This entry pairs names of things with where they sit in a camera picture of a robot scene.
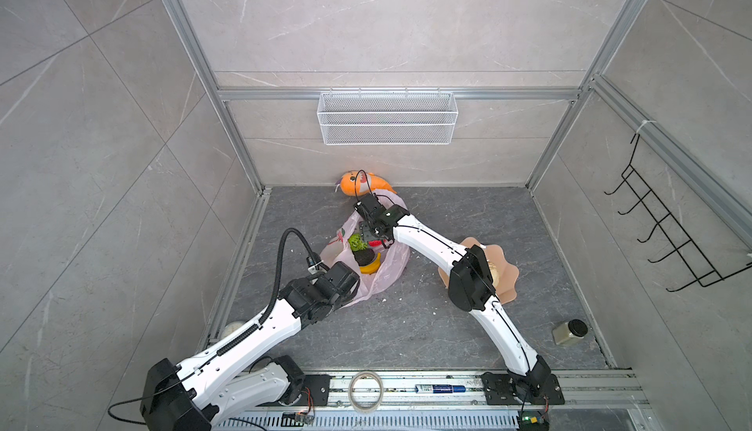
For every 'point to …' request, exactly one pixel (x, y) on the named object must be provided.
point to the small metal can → (571, 330)
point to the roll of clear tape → (351, 397)
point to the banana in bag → (372, 267)
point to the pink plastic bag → (395, 259)
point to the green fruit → (355, 242)
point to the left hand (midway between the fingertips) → (346, 288)
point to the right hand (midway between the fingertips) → (375, 229)
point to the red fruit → (375, 243)
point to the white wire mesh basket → (384, 119)
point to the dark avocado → (363, 257)
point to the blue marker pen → (440, 388)
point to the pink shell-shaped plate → (502, 272)
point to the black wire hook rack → (694, 259)
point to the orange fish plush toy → (359, 182)
